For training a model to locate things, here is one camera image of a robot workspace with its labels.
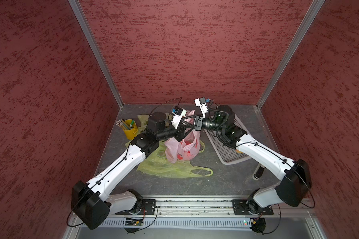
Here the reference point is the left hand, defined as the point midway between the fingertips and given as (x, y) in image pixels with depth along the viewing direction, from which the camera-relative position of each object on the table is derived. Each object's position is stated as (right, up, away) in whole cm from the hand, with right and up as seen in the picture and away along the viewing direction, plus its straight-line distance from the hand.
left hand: (190, 129), depth 70 cm
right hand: (-5, +2, -4) cm, 6 cm away
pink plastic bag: (-6, -12, +3) cm, 13 cm away
